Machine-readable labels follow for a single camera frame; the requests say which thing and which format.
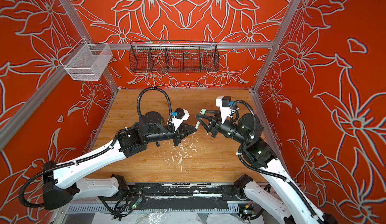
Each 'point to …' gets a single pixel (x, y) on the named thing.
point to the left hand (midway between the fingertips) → (195, 126)
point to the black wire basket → (174, 57)
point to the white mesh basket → (88, 61)
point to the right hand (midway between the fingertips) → (196, 116)
